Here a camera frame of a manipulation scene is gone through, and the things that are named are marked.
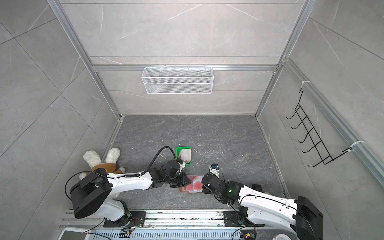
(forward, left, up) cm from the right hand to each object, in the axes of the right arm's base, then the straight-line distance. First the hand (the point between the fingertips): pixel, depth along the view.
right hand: (203, 183), depth 80 cm
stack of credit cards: (+18, +10, -1) cm, 21 cm away
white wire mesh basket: (+62, +15, +25) cm, 68 cm away
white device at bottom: (-21, +60, 0) cm, 63 cm away
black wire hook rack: (+12, -51, +26) cm, 58 cm away
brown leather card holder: (-2, +11, -3) cm, 12 cm away
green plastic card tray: (+23, +15, -1) cm, 28 cm away
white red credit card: (0, +4, -4) cm, 6 cm away
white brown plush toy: (+13, +63, +5) cm, 64 cm away
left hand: (+2, +6, +1) cm, 6 cm away
